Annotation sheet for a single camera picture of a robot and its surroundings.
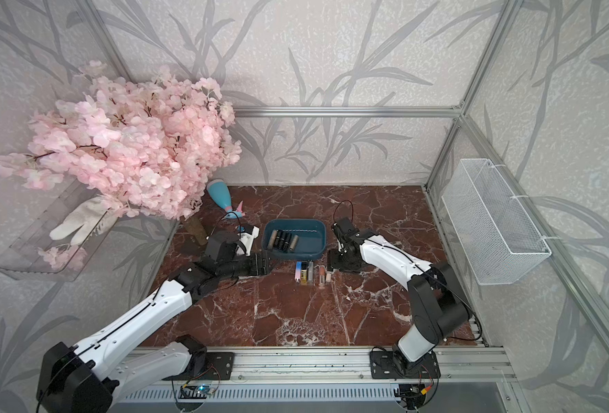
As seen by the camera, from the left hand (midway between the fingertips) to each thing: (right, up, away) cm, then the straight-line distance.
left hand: (274, 260), depth 77 cm
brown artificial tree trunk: (-31, +9, +15) cm, 36 cm away
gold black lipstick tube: (+8, -8, +14) cm, 18 cm away
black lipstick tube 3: (+1, +2, +22) cm, 22 cm away
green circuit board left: (-21, -36, -6) cm, 42 cm away
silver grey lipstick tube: (+11, -8, +15) cm, 20 cm away
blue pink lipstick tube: (+6, -8, +14) cm, 17 cm away
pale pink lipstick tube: (+17, -9, +14) cm, 24 cm away
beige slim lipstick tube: (+4, +2, +22) cm, 22 cm away
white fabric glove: (-46, +14, -9) cm, 49 cm away
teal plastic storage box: (+11, +2, +23) cm, 26 cm away
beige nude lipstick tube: (-5, +3, +24) cm, 25 cm away
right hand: (+19, -4, +11) cm, 22 cm away
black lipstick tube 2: (-2, +3, +23) cm, 24 cm away
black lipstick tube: (-3, +3, +23) cm, 24 cm away
